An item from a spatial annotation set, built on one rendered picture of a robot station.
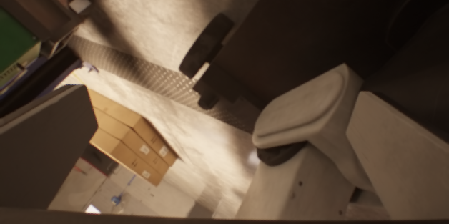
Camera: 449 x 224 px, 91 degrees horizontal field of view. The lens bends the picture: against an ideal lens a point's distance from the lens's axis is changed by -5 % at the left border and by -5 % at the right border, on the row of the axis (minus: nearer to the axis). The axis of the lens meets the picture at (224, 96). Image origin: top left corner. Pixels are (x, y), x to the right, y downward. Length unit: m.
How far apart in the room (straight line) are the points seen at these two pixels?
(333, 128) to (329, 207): 0.13
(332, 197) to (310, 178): 0.04
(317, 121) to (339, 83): 0.05
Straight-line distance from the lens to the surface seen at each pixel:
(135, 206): 11.30
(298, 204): 0.33
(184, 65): 0.60
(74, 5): 1.15
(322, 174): 0.36
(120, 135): 2.36
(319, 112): 0.28
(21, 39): 1.10
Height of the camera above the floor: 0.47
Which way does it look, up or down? 27 degrees down
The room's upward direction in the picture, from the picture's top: 147 degrees counter-clockwise
